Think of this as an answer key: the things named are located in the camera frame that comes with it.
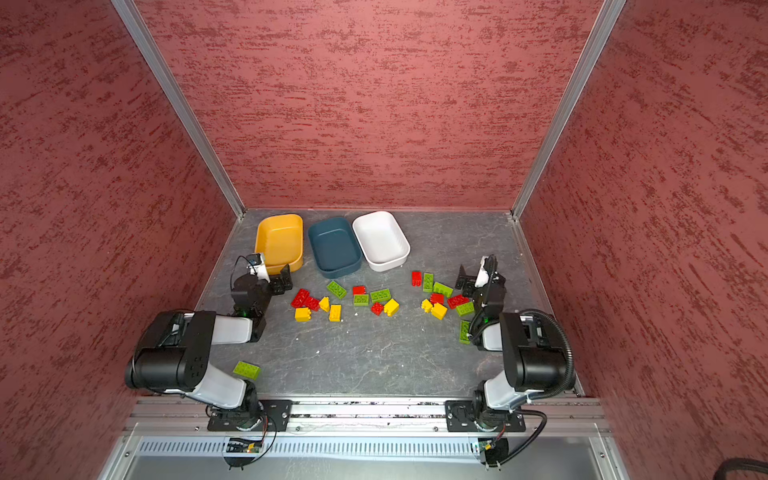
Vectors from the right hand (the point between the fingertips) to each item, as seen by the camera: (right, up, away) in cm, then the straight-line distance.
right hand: (473, 270), depth 92 cm
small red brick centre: (-31, -12, 0) cm, 33 cm away
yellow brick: (-54, -13, -2) cm, 56 cm away
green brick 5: (-10, -6, +4) cm, 13 cm away
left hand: (-64, 0, +2) cm, 64 cm away
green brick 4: (-14, -5, +7) cm, 16 cm away
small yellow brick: (-47, -11, 0) cm, 48 cm away
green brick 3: (-30, -8, +3) cm, 31 cm away
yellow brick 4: (-11, -13, -1) cm, 17 cm away
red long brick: (-56, -9, +2) cm, 57 cm away
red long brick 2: (-5, -10, +2) cm, 11 cm away
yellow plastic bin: (-69, +10, +18) cm, 72 cm away
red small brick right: (-11, -9, +2) cm, 15 cm away
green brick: (-66, -27, -11) cm, 72 cm away
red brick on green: (-37, -7, +5) cm, 38 cm away
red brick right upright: (-18, -4, +8) cm, 20 cm away
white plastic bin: (-30, +9, +17) cm, 36 cm away
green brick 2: (-45, -7, +5) cm, 46 cm away
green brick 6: (-3, -12, 0) cm, 12 cm away
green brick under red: (-36, -10, +2) cm, 38 cm away
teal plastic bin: (-48, +7, +16) cm, 51 cm away
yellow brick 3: (-26, -12, 0) cm, 29 cm away
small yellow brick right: (-15, -11, 0) cm, 19 cm away
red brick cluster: (-52, -11, +1) cm, 53 cm away
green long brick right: (-4, -18, -5) cm, 19 cm away
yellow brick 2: (-44, -13, 0) cm, 46 cm away
